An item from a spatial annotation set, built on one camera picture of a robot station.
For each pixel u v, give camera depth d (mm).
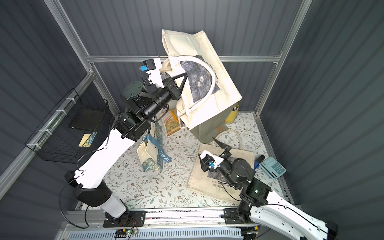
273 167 889
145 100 404
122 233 705
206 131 1001
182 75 506
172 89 456
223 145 562
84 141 642
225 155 551
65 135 724
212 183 829
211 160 501
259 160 896
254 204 482
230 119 1063
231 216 725
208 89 600
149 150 755
